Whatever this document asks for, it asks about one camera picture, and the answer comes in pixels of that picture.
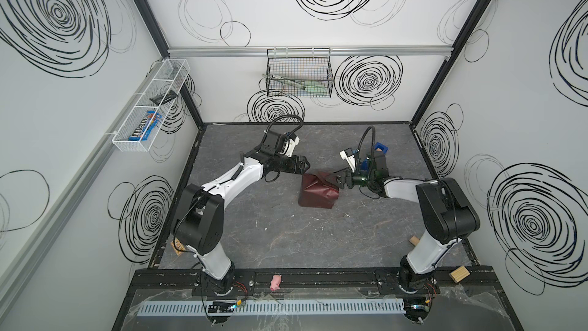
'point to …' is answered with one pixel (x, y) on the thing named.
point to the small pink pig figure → (276, 282)
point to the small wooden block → (459, 273)
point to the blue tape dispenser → (383, 148)
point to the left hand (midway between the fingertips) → (301, 165)
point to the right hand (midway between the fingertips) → (330, 178)
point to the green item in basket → (316, 89)
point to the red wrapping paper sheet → (318, 191)
